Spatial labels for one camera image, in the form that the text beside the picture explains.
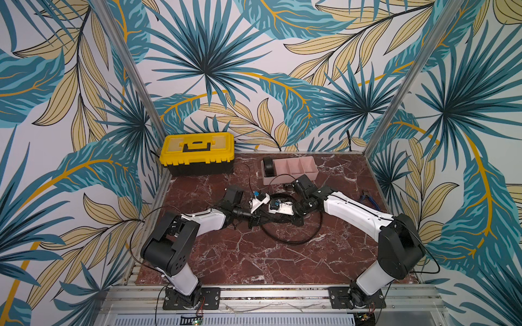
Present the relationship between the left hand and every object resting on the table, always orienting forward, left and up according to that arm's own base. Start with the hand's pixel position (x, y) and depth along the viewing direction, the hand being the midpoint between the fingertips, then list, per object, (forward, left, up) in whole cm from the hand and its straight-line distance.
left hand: (271, 221), depth 82 cm
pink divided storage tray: (+32, -10, -5) cm, 34 cm away
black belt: (+27, +1, +1) cm, 27 cm away
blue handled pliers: (+19, -48, -8) cm, 52 cm away
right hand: (+3, -5, -1) cm, 5 cm away
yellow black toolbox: (+31, +35, +6) cm, 47 cm away
